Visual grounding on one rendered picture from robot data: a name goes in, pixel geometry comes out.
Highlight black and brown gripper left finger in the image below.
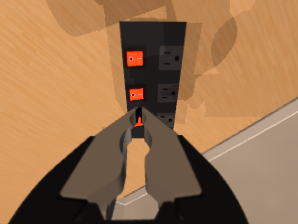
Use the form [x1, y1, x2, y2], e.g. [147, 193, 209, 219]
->
[8, 107, 140, 224]

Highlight black power strip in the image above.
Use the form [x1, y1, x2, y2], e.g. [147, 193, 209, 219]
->
[119, 21, 187, 129]

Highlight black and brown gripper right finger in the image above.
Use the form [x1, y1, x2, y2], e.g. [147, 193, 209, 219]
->
[140, 107, 249, 224]

